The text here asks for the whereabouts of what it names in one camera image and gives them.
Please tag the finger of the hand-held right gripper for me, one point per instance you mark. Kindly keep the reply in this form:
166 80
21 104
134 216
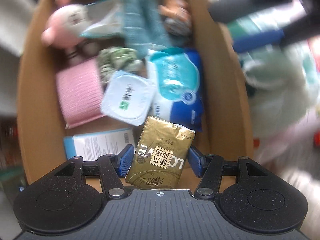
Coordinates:
255 8
260 41

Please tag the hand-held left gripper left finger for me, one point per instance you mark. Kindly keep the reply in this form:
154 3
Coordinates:
126 161

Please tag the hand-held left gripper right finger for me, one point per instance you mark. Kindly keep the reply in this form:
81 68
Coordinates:
197 162

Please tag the gold tissue pack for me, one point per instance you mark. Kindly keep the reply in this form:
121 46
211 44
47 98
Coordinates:
157 155

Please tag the blue white carton box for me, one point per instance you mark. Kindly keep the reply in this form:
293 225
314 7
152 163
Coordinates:
97 142

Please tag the white yogurt cup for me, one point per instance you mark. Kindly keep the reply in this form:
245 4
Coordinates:
127 97

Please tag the orange hair rag doll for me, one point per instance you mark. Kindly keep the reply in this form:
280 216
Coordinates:
175 7

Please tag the blue white tissue packet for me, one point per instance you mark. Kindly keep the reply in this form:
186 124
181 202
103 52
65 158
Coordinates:
177 85

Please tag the pink mesh sponge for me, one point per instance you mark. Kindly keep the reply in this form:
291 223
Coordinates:
77 92

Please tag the green fabric scrunchie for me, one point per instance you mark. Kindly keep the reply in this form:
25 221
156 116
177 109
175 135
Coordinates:
117 60

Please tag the brown cardboard box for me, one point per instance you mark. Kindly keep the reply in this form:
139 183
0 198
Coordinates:
37 105

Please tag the teal towel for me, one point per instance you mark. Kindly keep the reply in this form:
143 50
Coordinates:
145 22

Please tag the pink plush toy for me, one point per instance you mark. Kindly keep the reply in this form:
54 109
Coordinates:
65 25

